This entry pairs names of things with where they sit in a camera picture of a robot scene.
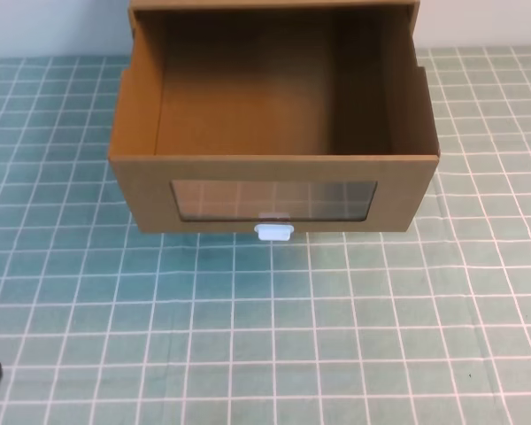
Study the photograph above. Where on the cardboard shoebox drawer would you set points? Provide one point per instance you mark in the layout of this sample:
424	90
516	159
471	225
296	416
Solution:
237	116

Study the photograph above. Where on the cyan checkered tablecloth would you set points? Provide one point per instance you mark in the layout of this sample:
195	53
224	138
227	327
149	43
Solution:
101	324

